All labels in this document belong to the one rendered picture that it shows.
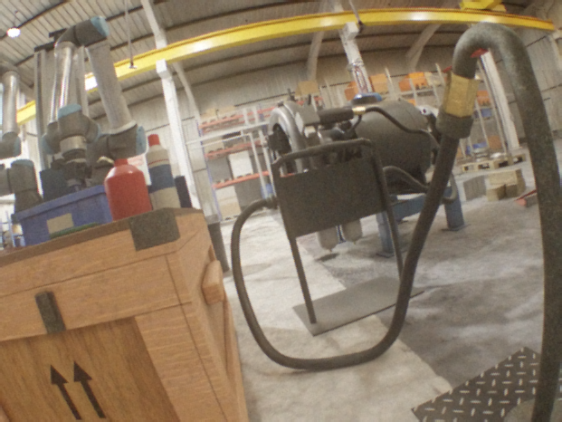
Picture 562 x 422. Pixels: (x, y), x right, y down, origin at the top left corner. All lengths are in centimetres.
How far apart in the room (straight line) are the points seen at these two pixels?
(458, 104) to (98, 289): 55
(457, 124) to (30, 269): 64
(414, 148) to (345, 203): 96
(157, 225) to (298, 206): 66
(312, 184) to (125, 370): 78
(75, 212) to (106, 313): 46
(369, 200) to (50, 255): 95
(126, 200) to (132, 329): 22
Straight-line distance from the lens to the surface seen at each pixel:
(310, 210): 102
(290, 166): 193
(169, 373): 48
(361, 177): 109
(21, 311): 54
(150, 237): 42
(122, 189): 57
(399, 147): 187
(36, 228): 94
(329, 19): 1081
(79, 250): 46
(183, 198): 102
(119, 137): 160
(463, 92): 46
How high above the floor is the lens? 45
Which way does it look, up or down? 3 degrees down
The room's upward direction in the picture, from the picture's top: 15 degrees counter-clockwise
